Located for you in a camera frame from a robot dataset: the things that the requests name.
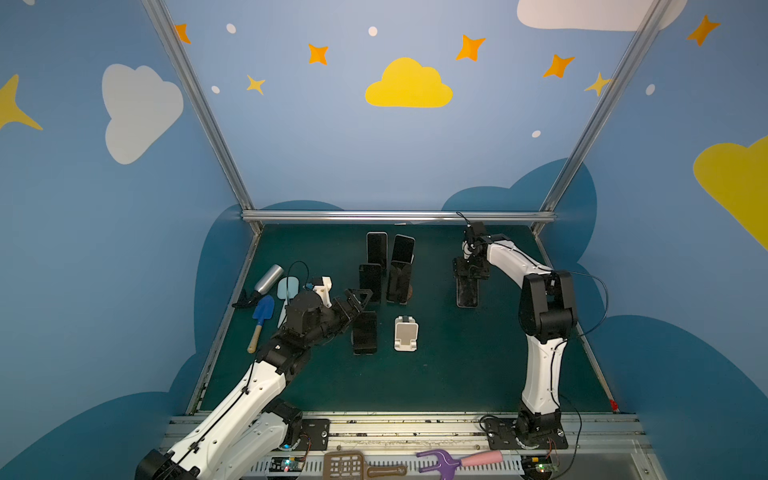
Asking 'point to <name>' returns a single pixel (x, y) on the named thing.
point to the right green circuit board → (537, 466)
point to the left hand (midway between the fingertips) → (371, 303)
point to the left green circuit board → (286, 464)
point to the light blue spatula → (287, 289)
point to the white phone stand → (405, 334)
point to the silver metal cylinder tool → (246, 299)
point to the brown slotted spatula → (350, 465)
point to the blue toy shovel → (264, 309)
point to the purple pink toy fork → (447, 466)
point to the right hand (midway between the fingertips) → (466, 270)
